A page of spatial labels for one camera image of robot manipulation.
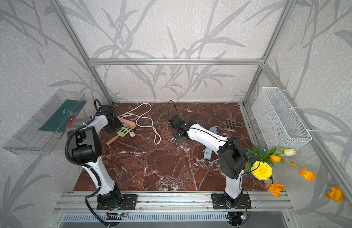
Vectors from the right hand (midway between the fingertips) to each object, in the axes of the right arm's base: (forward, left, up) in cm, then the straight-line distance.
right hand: (182, 133), depth 90 cm
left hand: (+10, +46, -4) cm, 47 cm away
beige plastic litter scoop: (+12, -35, -9) cm, 39 cm away
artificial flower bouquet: (-27, -34, +19) cm, 47 cm away
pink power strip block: (+11, +38, -6) cm, 40 cm away
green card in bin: (-7, +59, +24) cm, 64 cm away
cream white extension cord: (+23, +33, -9) cm, 41 cm away
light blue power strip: (-10, -16, -7) cm, 20 cm away
